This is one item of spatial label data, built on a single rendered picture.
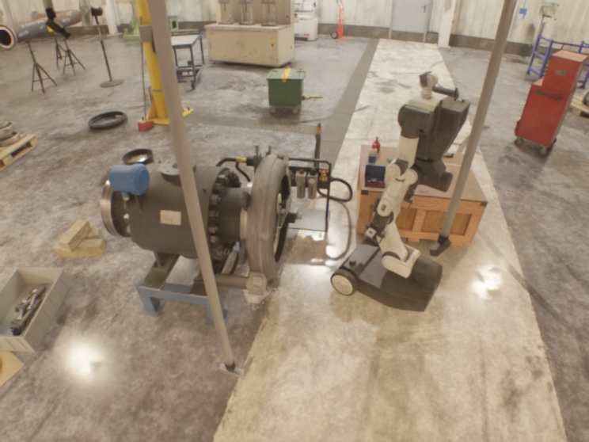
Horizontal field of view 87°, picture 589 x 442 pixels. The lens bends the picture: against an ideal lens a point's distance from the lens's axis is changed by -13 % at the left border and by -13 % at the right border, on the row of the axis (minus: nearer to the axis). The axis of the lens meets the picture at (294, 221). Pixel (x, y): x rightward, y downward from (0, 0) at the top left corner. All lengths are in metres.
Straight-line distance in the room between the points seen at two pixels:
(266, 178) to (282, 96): 3.51
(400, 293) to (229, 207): 1.21
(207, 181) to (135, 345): 1.14
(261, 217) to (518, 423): 1.80
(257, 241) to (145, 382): 1.08
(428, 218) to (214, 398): 2.03
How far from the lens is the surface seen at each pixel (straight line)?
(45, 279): 3.14
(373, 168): 2.87
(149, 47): 5.36
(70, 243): 3.16
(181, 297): 2.32
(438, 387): 2.28
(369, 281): 2.41
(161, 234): 2.14
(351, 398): 2.13
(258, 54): 8.04
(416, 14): 12.30
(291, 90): 5.26
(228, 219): 2.07
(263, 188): 1.83
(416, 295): 2.41
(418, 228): 2.98
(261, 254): 1.87
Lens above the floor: 1.92
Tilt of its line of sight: 38 degrees down
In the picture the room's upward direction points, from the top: straight up
